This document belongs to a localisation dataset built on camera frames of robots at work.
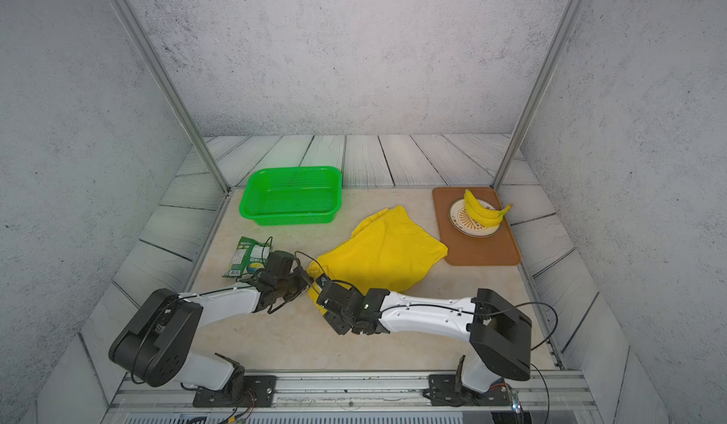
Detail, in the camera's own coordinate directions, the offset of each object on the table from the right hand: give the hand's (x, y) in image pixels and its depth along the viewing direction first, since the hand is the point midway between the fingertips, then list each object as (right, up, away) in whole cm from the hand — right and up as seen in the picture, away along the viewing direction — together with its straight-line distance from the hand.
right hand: (341, 309), depth 79 cm
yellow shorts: (+13, +13, +19) cm, 27 cm away
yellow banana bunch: (+48, +26, +25) cm, 61 cm away
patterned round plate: (+45, +21, +28) cm, 57 cm away
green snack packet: (-33, +11, +17) cm, 39 cm away
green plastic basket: (-24, +33, +36) cm, 55 cm away
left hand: (-8, +5, +12) cm, 16 cm away
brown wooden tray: (+53, +13, +22) cm, 59 cm away
